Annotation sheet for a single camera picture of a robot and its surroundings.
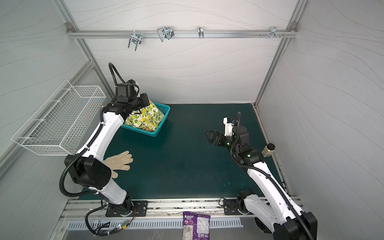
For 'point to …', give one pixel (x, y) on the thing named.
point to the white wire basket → (60, 126)
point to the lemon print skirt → (148, 118)
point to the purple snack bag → (195, 226)
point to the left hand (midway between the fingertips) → (151, 95)
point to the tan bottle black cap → (268, 150)
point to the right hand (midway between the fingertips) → (214, 129)
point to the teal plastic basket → (165, 110)
